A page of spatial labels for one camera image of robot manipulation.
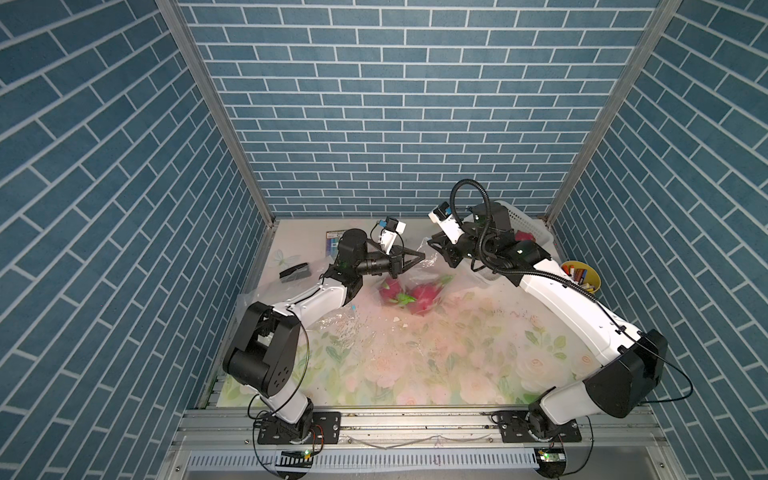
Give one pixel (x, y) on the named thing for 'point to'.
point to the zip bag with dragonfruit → (454, 300)
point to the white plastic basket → (521, 221)
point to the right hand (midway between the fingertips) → (436, 239)
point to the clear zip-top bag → (272, 292)
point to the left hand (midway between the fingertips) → (429, 262)
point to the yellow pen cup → (583, 274)
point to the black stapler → (296, 272)
